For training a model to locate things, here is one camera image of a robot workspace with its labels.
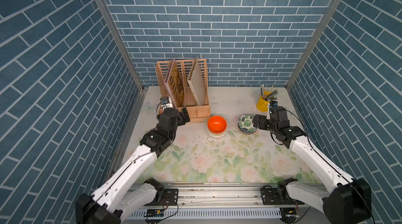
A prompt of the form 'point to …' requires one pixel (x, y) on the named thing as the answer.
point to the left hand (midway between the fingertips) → (184, 109)
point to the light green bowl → (216, 134)
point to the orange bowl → (216, 124)
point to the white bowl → (216, 137)
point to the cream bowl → (216, 136)
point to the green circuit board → (155, 213)
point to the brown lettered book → (175, 85)
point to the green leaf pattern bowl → (245, 123)
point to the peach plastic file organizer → (196, 112)
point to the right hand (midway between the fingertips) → (262, 119)
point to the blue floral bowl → (246, 133)
